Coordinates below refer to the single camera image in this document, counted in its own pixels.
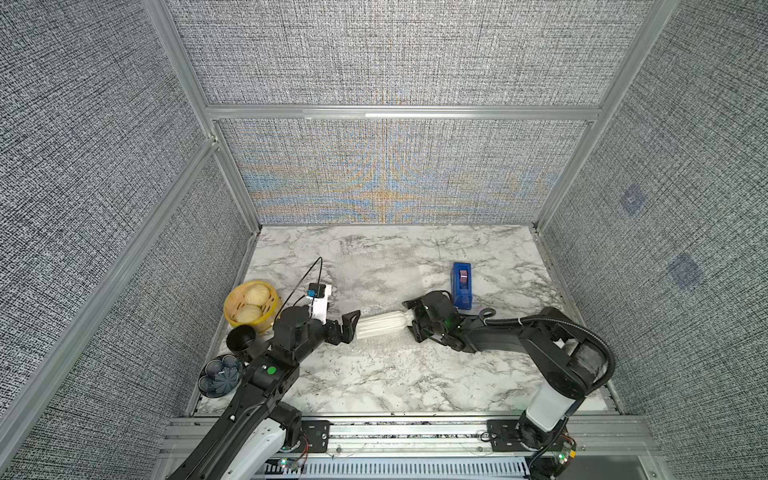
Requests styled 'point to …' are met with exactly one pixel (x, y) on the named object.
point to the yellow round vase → (252, 303)
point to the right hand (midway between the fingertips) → (398, 303)
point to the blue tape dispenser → (462, 285)
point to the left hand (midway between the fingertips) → (349, 306)
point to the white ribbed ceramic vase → (383, 323)
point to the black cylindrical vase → (238, 339)
